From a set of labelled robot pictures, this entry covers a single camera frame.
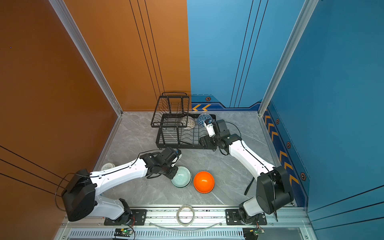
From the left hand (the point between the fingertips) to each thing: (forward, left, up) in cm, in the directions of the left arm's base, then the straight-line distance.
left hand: (176, 170), depth 83 cm
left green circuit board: (-28, +23, -8) cm, 37 cm away
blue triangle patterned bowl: (+41, -16, 0) cm, 44 cm away
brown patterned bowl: (+20, -6, +18) cm, 28 cm away
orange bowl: (-6, -16, -2) cm, 17 cm away
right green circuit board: (-28, -38, -7) cm, 48 cm away
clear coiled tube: (-23, -3, -6) cm, 24 cm away
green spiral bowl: (-3, -4, -4) cm, 6 cm away
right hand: (+16, -17, +9) cm, 25 cm away
